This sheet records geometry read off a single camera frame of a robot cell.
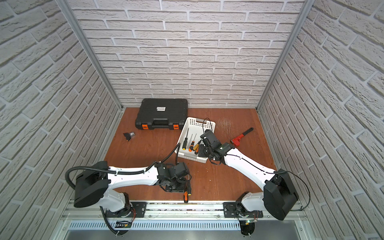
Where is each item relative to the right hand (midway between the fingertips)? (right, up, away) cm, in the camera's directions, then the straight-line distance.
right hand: (200, 149), depth 83 cm
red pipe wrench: (+25, +3, +16) cm, 30 cm away
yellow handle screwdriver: (-10, +2, +15) cm, 18 cm away
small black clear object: (-50, +6, +18) cm, 53 cm away
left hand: (-7, -21, -5) cm, 22 cm away
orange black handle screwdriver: (-6, -1, +13) cm, 14 cm away
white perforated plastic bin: (-3, +13, +24) cm, 27 cm away
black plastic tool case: (-28, +22, +25) cm, 43 cm away
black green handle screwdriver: (-7, -20, -4) cm, 21 cm away
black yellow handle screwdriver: (-2, 0, +14) cm, 14 cm away
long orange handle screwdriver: (-8, -24, -7) cm, 26 cm away
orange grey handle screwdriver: (-2, -3, +10) cm, 10 cm away
